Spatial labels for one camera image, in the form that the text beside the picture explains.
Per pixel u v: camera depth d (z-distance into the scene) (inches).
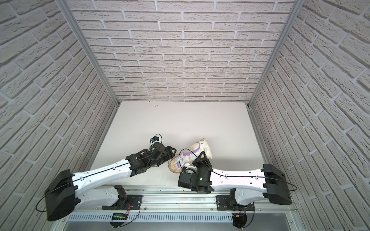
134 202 29.2
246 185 16.9
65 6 27.5
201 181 19.9
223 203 28.6
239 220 27.4
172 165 32.8
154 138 29.2
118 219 28.1
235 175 18.0
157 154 24.0
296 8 27.4
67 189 16.1
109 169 19.7
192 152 28.6
